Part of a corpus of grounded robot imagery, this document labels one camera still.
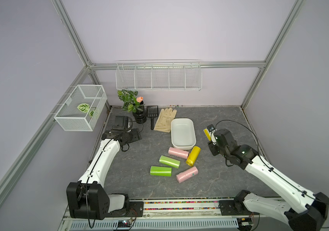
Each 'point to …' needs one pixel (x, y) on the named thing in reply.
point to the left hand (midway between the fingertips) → (135, 137)
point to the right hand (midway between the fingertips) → (213, 139)
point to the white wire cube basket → (70, 118)
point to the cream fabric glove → (163, 122)
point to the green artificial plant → (131, 104)
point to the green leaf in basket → (83, 107)
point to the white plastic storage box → (183, 134)
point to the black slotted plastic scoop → (152, 112)
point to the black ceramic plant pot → (140, 115)
